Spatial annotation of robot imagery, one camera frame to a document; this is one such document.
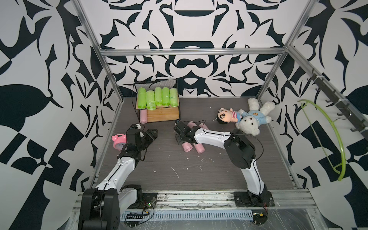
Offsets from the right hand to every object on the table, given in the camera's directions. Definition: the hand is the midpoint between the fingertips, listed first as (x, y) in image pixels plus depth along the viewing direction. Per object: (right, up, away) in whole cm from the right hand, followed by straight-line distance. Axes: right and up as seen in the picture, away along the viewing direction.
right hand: (179, 134), depth 96 cm
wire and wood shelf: (-13, +13, +15) cm, 24 cm away
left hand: (-15, +4, -10) cm, 18 cm away
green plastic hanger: (+65, -6, -39) cm, 76 cm away
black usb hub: (-22, -38, -23) cm, 50 cm away
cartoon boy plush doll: (+30, +12, +3) cm, 32 cm away
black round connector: (+40, -38, -25) cm, 60 cm away
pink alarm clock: (-34, -2, -12) cm, 37 cm away
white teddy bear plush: (+49, +11, 0) cm, 50 cm away
